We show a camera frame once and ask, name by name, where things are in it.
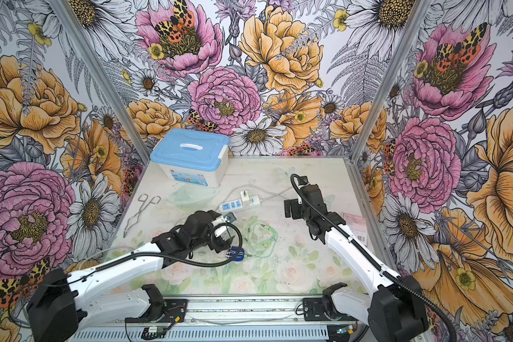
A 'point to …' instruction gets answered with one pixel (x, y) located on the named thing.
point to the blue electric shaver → (239, 256)
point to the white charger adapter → (245, 198)
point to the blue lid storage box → (194, 156)
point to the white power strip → (235, 205)
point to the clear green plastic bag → (190, 198)
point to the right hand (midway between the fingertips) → (297, 205)
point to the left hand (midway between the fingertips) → (222, 230)
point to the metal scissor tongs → (135, 219)
